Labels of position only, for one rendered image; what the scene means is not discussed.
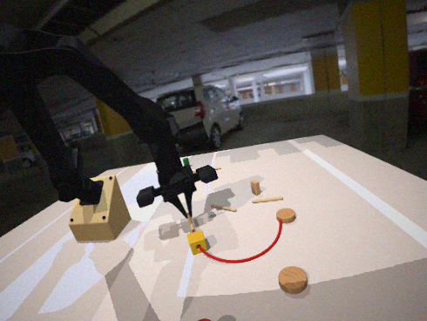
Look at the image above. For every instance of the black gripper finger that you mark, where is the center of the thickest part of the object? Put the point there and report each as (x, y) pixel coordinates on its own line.
(188, 198)
(177, 203)

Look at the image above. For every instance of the red string with wooden stick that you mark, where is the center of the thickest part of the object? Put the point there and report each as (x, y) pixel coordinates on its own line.
(235, 261)

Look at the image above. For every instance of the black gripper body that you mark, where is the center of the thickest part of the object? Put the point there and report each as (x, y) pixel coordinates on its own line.
(146, 196)

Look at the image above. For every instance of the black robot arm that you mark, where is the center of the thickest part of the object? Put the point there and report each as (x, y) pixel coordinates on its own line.
(27, 55)

